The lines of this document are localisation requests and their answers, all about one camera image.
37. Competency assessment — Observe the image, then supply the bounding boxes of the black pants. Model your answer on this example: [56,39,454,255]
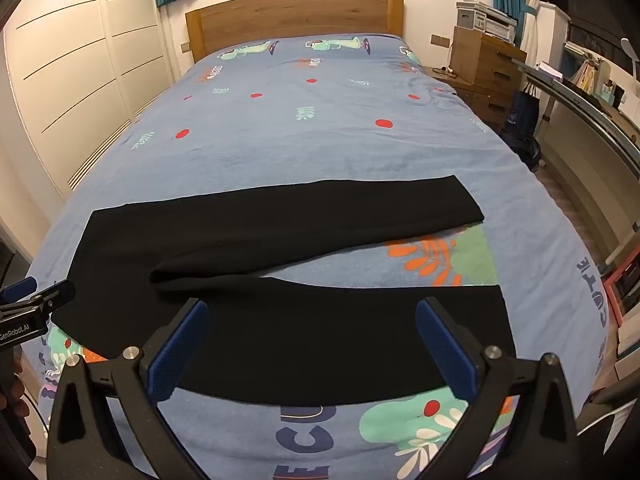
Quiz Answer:
[52,176,515,406]

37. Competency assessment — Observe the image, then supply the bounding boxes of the person's hand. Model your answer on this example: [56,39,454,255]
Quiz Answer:
[0,359,29,418]

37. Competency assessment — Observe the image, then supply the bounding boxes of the white wardrobe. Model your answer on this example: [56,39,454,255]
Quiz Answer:
[3,0,174,197]

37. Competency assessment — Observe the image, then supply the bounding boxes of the wooden nightstand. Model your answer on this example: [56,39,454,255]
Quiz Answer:
[424,67,511,124]

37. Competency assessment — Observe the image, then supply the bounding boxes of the wooden headboard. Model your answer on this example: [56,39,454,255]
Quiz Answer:
[186,0,405,63]

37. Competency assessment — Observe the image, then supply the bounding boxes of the curved desk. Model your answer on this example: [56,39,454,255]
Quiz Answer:
[515,62,639,266]

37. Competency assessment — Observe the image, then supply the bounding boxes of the dark blue bag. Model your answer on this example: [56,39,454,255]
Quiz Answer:
[499,82,541,172]

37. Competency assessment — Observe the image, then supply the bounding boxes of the wooden drawer chest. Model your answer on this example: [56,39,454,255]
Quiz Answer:
[449,26,526,131]

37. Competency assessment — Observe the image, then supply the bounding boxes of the white printer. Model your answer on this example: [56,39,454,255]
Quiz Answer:
[456,0,518,44]

